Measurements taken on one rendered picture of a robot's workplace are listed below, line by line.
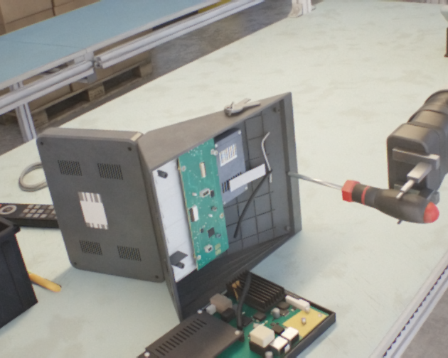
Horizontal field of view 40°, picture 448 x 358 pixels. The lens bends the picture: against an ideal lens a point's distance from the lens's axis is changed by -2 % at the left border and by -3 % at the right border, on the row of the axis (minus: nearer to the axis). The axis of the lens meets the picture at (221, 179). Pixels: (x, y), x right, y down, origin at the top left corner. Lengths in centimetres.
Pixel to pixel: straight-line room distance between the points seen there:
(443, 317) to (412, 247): 144
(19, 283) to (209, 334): 26
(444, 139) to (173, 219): 31
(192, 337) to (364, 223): 33
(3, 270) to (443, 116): 54
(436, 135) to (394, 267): 24
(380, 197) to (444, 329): 168
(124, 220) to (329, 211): 31
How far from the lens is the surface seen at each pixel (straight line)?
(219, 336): 70
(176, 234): 74
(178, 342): 71
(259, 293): 75
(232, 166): 78
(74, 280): 89
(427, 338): 222
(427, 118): 68
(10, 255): 81
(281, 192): 86
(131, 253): 83
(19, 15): 422
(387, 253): 85
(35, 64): 226
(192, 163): 71
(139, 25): 254
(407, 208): 58
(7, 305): 84
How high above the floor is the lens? 149
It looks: 28 degrees down
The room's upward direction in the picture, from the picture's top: 8 degrees counter-clockwise
